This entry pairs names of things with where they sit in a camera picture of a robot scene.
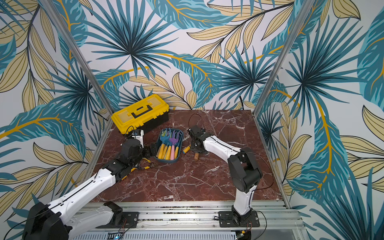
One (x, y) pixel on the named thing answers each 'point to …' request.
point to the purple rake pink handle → (173, 140)
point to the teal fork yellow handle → (168, 148)
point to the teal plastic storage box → (169, 145)
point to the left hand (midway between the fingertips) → (149, 145)
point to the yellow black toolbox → (148, 113)
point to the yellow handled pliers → (153, 165)
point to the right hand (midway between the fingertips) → (196, 148)
